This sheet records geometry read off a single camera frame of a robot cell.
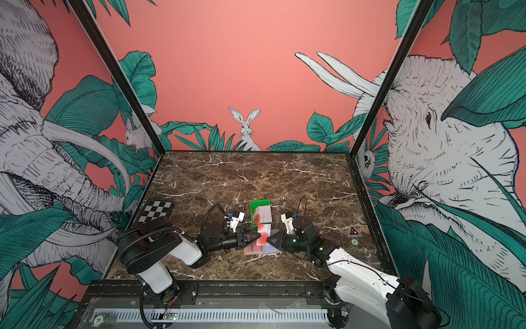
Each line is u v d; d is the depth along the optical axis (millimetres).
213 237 664
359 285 491
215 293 748
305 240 623
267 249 832
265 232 800
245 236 760
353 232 903
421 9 689
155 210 928
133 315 701
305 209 969
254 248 835
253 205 954
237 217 799
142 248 471
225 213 814
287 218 763
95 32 746
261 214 904
